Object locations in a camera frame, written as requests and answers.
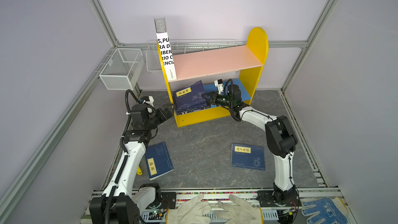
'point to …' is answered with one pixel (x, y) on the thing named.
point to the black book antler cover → (181, 110)
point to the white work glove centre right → (242, 213)
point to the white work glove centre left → (192, 211)
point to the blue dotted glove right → (331, 210)
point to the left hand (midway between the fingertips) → (170, 110)
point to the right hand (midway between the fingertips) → (201, 96)
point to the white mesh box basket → (123, 70)
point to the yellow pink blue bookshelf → (212, 83)
